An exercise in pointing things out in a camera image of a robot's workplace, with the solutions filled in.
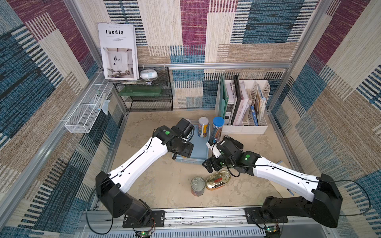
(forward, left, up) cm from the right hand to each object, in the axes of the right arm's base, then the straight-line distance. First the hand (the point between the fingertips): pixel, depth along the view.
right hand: (208, 158), depth 79 cm
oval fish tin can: (-7, -5, -11) cm, 14 cm away
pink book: (+31, -23, -4) cm, 39 cm away
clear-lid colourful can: (+22, +1, -1) cm, 22 cm away
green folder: (+30, -10, +17) cm, 35 cm away
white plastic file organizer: (+27, -30, -8) cm, 41 cm away
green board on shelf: (+44, +42, +11) cm, 62 cm away
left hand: (+3, +12, +6) cm, 14 cm away
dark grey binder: (+28, -18, +16) cm, 37 cm away
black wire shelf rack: (+52, +31, -8) cm, 61 cm away
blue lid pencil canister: (+30, -10, -8) cm, 33 cm away
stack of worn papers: (+32, -34, +8) cm, 48 cm away
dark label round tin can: (-12, +6, -4) cm, 14 cm away
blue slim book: (+28, -31, +2) cm, 42 cm away
